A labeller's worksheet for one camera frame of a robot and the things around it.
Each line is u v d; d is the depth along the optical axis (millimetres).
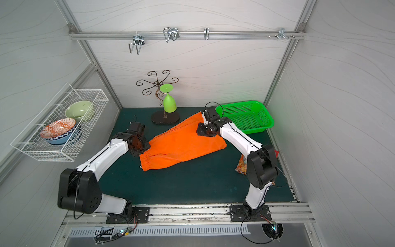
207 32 719
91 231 703
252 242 661
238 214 735
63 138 569
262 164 470
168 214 749
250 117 1148
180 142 961
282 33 764
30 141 561
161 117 1129
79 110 727
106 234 711
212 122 661
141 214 736
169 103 909
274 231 715
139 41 784
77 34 778
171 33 764
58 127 627
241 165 873
